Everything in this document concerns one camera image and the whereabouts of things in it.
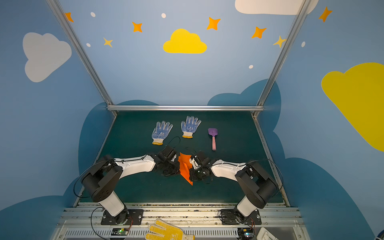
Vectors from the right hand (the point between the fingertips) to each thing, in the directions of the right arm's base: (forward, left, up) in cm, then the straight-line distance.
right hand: (190, 177), depth 88 cm
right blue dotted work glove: (+42, +2, -1) cm, 42 cm away
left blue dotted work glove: (+31, +24, +1) cm, 39 cm away
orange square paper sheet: (+5, +3, +4) cm, 7 cm away
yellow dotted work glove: (-27, +7, 0) cm, 28 cm away
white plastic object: (-26, -37, +1) cm, 45 cm away
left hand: (+2, +5, +1) cm, 5 cm away
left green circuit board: (-29, +32, -1) cm, 43 cm away
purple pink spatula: (+34, -15, +1) cm, 37 cm away
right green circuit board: (-26, -29, -2) cm, 38 cm away
